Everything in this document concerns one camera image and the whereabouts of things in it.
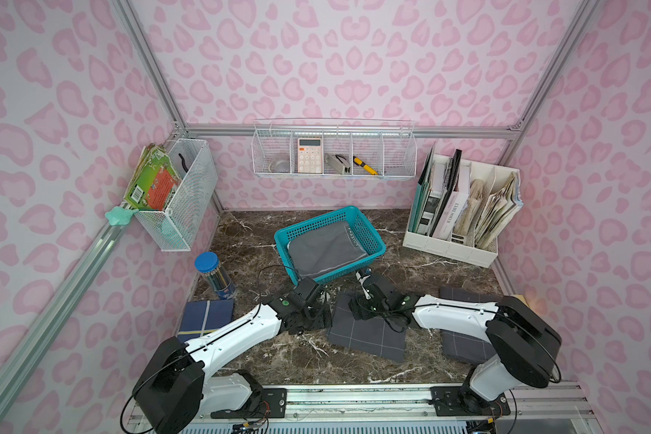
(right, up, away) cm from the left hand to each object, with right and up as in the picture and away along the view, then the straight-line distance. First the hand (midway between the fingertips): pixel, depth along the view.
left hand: (322, 316), depth 83 cm
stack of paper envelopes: (+59, +33, +7) cm, 68 cm away
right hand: (+12, +4, +5) cm, 13 cm away
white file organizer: (+41, +42, +9) cm, 60 cm away
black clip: (-46, +49, +7) cm, 68 cm away
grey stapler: (+5, +51, +14) cm, 53 cm away
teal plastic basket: (+15, +26, +21) cm, 36 cm away
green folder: (+33, +39, +6) cm, 51 cm away
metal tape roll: (-15, +49, +12) cm, 52 cm away
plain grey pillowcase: (+1, +19, +18) cm, 26 cm away
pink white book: (+45, +32, +12) cm, 57 cm away
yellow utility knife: (+15, +50, +15) cm, 54 cm away
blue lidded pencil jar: (-32, +9, +3) cm, 34 cm away
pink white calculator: (-5, +53, +12) cm, 54 cm away
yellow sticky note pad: (+71, +2, +14) cm, 72 cm away
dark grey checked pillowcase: (+16, -6, 0) cm, 17 cm away
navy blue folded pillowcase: (-39, -2, +5) cm, 40 cm away
